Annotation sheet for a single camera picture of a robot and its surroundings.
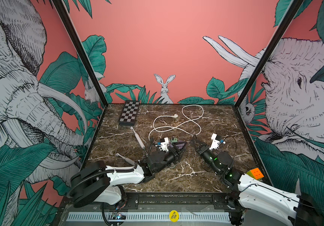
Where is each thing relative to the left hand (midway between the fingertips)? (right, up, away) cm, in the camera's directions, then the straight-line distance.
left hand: (189, 145), depth 69 cm
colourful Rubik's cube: (+41, -19, +11) cm, 46 cm away
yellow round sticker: (-7, -36, +1) cm, 37 cm away
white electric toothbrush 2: (-29, -5, +27) cm, 40 cm away
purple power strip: (-5, 0, -1) cm, 5 cm away
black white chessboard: (-41, +16, +40) cm, 60 cm away
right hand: (+1, +4, +1) cm, 4 cm away
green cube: (-6, -1, +21) cm, 22 cm away
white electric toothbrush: (-36, -14, +21) cm, 44 cm away
